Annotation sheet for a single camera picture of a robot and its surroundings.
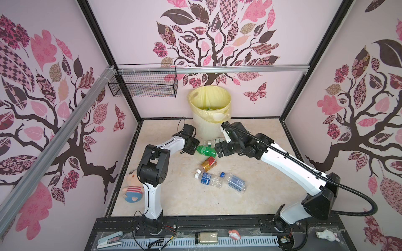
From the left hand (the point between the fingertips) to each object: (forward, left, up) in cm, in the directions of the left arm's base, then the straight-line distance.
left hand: (199, 146), depth 100 cm
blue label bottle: (-24, -20, +1) cm, 31 cm away
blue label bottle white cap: (-23, -7, +2) cm, 24 cm away
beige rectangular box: (-49, -5, 0) cm, 50 cm away
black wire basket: (+30, +34, +30) cm, 54 cm away
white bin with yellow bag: (+28, -8, +9) cm, 30 cm away
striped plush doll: (-30, +34, +2) cm, 45 cm away
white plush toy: (-48, -60, 0) cm, 77 cm away
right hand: (-12, -13, +21) cm, 27 cm away
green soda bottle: (-4, -5, +2) cm, 7 cm away
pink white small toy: (-48, -17, +3) cm, 51 cm away
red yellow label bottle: (-13, -6, +2) cm, 15 cm away
